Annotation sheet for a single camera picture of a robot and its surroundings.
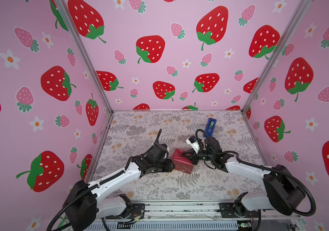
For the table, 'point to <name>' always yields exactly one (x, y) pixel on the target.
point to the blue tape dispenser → (209, 127)
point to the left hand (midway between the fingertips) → (174, 166)
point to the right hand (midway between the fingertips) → (182, 154)
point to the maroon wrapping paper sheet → (181, 162)
